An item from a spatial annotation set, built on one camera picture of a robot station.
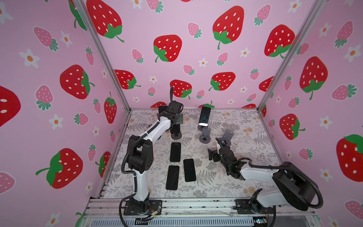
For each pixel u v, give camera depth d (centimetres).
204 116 102
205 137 98
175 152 96
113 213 73
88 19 72
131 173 54
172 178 84
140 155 52
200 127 111
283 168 49
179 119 86
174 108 75
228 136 93
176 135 104
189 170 86
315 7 69
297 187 43
